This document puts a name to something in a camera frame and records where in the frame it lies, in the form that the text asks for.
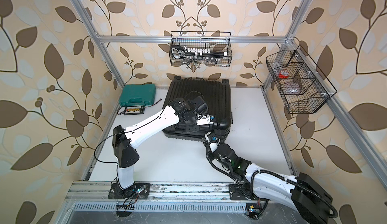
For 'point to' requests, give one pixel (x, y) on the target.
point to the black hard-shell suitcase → (217, 93)
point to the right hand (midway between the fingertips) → (204, 143)
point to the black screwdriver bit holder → (134, 110)
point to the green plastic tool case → (137, 95)
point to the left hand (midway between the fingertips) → (194, 120)
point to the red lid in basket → (280, 76)
